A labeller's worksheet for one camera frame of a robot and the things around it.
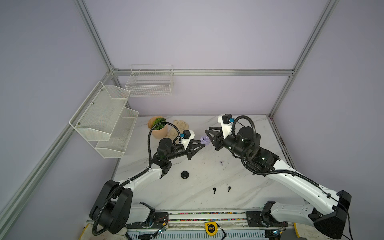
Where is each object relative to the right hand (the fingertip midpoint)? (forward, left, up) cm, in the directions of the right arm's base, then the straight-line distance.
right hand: (206, 129), depth 64 cm
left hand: (+1, +1, -12) cm, 12 cm away
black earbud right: (-12, -14, -37) cm, 42 cm away
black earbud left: (-13, -6, -38) cm, 40 cm away
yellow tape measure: (-32, -3, -36) cm, 48 cm away
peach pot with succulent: (+20, +29, -25) cm, 43 cm away
